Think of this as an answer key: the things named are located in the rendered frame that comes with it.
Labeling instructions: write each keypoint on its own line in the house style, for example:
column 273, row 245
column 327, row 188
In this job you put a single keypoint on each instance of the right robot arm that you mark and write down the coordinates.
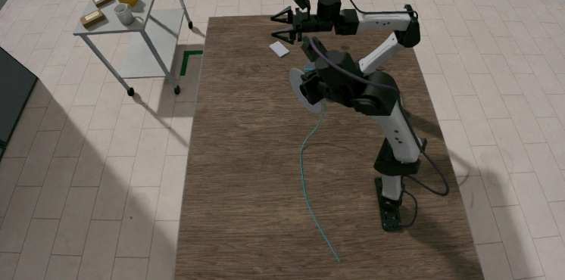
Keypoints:
column 351, row 21

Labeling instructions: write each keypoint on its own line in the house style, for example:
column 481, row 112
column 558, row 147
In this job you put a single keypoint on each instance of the grey cable reel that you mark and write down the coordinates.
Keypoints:
column 296, row 83

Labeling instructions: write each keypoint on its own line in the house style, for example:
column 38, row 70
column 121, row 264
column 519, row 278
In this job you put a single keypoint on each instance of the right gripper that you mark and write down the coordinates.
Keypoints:
column 302, row 22

